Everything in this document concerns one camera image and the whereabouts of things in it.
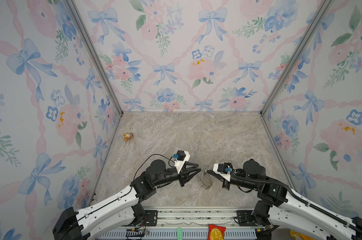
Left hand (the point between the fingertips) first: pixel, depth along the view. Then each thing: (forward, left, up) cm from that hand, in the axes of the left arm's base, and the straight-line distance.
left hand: (199, 168), depth 65 cm
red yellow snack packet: (-21, -8, -23) cm, 32 cm away
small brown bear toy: (+31, +45, -21) cm, 59 cm away
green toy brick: (-22, +8, -23) cm, 33 cm away
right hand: (0, -5, -2) cm, 5 cm away
